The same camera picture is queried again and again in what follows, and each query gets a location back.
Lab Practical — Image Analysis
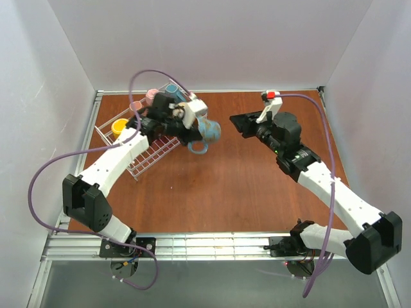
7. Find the blue mug with yellow inside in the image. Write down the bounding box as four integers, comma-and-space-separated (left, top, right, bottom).
188, 117, 222, 155

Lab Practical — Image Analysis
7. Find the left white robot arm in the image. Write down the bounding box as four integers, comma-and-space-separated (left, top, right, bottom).
62, 103, 208, 244

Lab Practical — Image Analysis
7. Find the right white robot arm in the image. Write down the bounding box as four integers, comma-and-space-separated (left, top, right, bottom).
230, 112, 403, 275

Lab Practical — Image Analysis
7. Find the teal dotted mug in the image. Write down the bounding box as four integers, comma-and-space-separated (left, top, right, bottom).
165, 84, 186, 101

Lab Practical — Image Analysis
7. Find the light pink faceted mug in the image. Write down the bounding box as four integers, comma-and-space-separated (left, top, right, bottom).
145, 89, 159, 105

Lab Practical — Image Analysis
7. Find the salmon pink dotted mug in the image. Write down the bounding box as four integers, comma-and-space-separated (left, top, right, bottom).
129, 101, 144, 114

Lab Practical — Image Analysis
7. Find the white wire dish rack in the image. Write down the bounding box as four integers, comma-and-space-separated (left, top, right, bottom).
94, 82, 186, 182

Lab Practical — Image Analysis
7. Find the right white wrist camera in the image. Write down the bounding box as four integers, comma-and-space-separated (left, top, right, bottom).
256, 90, 283, 124

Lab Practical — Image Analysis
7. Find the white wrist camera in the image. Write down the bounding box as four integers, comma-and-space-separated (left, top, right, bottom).
256, 90, 283, 124
178, 92, 208, 129

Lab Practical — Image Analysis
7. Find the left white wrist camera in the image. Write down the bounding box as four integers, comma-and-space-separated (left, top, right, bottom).
178, 92, 208, 129

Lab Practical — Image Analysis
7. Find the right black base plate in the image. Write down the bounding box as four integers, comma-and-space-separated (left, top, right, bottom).
263, 236, 315, 257

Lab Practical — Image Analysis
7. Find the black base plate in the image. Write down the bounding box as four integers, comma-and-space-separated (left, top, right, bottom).
99, 237, 156, 258
263, 236, 315, 257

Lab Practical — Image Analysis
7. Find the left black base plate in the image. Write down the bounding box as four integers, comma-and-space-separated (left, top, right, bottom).
99, 237, 156, 258

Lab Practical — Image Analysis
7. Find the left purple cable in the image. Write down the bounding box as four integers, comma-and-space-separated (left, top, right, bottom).
28, 69, 195, 291

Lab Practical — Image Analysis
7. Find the aluminium frame rail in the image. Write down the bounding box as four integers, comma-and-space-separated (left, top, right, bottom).
27, 88, 401, 308

